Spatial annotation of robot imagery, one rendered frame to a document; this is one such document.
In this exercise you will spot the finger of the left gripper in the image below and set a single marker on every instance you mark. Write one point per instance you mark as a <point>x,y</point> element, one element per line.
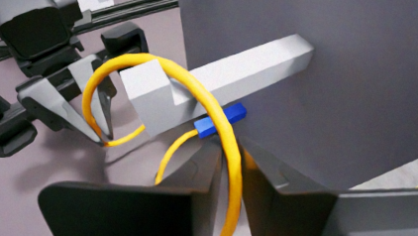
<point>44,102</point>
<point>81,71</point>

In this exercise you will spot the yellow patch cord with blue plugs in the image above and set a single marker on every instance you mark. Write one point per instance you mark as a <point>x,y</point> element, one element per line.
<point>212,108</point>

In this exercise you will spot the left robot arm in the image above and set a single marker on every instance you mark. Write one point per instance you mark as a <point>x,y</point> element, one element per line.
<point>31,28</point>

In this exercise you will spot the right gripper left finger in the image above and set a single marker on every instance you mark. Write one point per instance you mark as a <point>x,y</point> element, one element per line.
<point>186,208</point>

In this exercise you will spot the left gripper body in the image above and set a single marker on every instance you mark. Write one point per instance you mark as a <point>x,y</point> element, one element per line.
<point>16,122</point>

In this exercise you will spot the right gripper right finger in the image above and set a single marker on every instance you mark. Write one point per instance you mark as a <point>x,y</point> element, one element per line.
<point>281,201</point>

